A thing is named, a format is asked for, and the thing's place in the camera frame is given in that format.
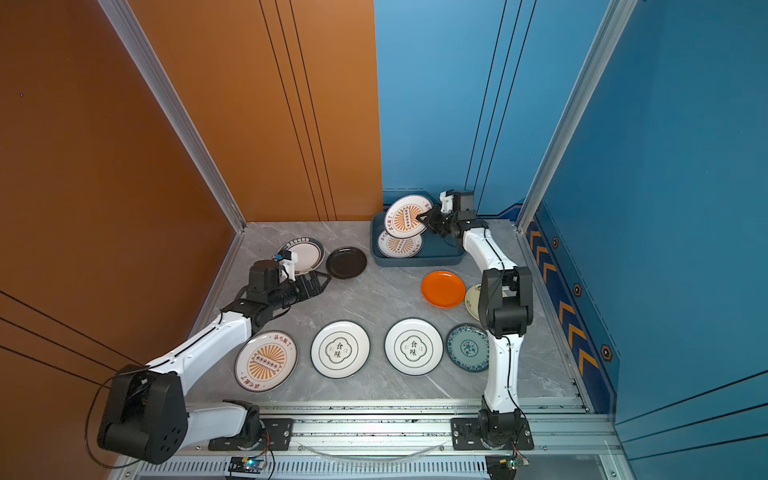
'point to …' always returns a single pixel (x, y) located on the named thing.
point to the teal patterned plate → (468, 348)
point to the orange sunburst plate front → (265, 361)
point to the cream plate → (472, 300)
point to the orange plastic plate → (443, 289)
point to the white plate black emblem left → (340, 349)
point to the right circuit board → (504, 467)
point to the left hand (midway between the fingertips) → (322, 278)
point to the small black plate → (346, 262)
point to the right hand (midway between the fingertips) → (415, 217)
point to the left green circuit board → (246, 464)
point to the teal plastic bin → (435, 250)
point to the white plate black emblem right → (413, 346)
